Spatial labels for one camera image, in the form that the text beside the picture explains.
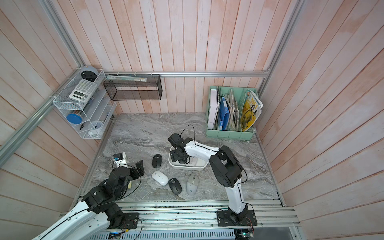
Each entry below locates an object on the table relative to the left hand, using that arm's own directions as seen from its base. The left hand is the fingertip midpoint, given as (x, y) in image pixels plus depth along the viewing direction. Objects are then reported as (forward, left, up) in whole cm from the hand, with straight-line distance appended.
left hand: (135, 164), depth 77 cm
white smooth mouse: (-3, -11, -13) cm, 17 cm away
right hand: (+13, -22, -12) cm, 28 cm away
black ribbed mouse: (-7, -21, -12) cm, 25 cm away
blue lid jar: (+18, +31, +16) cm, 40 cm away
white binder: (+34, -43, +11) cm, 56 cm away
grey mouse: (-6, -30, -11) cm, 33 cm away
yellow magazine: (+39, -71, +4) cm, 81 cm away
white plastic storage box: (+7, -32, -14) cm, 35 cm away
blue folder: (+33, -50, +5) cm, 60 cm away
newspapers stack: (+34, -56, +8) cm, 67 cm away
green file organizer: (+51, -64, +7) cm, 82 cm away
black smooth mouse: (+9, -8, -13) cm, 17 cm away
